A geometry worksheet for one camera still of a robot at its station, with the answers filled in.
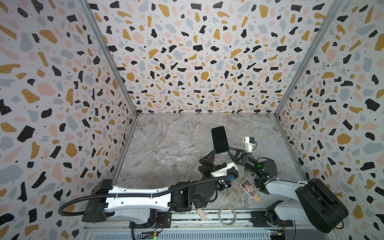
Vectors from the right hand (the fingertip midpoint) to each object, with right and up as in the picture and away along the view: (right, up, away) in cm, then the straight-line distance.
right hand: (228, 152), depth 68 cm
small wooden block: (+17, -26, +11) cm, 34 cm away
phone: (-3, +5, +5) cm, 8 cm away
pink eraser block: (-12, -32, +6) cm, 34 cm away
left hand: (-5, -1, -7) cm, 8 cm away
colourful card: (+15, -23, +13) cm, 30 cm away
